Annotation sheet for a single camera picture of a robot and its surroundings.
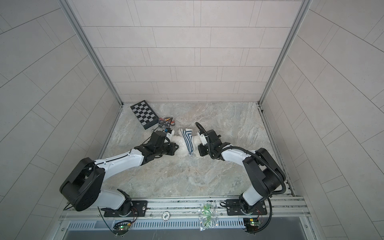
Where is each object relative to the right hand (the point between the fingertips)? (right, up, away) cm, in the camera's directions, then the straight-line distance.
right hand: (198, 148), depth 90 cm
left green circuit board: (-33, -29, -25) cm, 51 cm away
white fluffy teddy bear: (-11, +7, -5) cm, 14 cm away
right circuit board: (+25, -30, -22) cm, 45 cm away
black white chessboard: (-38, +21, +15) cm, 46 cm away
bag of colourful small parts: (-22, +15, +12) cm, 30 cm away
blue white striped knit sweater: (-6, +9, -3) cm, 12 cm away
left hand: (-9, +2, -4) cm, 10 cm away
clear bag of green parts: (+5, -27, -21) cm, 34 cm away
